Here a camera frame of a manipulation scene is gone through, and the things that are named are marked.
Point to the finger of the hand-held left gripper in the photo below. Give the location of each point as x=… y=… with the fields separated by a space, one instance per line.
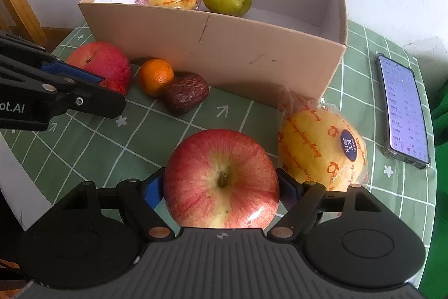
x=70 y=69
x=98 y=102

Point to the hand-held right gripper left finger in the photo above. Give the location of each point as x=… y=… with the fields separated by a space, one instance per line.
x=154 y=192

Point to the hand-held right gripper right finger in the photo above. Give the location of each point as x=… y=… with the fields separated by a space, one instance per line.
x=288 y=191

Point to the dark red apple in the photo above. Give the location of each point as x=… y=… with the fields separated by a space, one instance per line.
x=101 y=60

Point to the small tangerine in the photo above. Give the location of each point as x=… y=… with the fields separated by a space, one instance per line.
x=156 y=76

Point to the red yellow striped apple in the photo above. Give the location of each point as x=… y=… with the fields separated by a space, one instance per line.
x=217 y=180

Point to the dark dried jujube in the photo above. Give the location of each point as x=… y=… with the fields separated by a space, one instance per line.
x=185 y=93

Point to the cardboard box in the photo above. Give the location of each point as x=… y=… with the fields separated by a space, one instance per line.
x=245 y=53

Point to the green checked tablecloth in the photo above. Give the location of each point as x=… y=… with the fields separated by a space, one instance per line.
x=105 y=152

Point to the smartphone in clear case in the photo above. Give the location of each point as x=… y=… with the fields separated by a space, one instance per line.
x=402 y=110

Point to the green cloth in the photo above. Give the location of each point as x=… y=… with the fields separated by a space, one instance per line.
x=438 y=215

